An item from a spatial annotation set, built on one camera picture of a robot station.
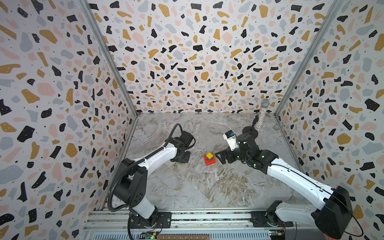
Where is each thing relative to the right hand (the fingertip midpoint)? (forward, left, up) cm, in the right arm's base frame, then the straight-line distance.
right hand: (220, 148), depth 78 cm
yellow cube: (+2, +5, -12) cm, 13 cm away
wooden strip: (-37, +18, -17) cm, 44 cm away
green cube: (-5, +21, -7) cm, 23 cm away
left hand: (+1, +20, -11) cm, 23 cm away
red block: (0, +6, -16) cm, 17 cm away
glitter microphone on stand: (+23, -25, +10) cm, 36 cm away
